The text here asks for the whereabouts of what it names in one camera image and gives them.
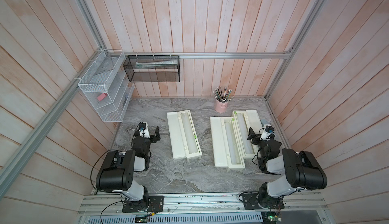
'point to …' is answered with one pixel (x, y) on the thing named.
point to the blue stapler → (264, 121)
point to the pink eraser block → (102, 96)
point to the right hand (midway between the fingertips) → (258, 127)
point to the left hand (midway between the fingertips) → (151, 127)
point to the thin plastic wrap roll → (189, 133)
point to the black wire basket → (153, 68)
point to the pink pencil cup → (221, 107)
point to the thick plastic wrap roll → (232, 143)
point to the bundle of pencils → (223, 97)
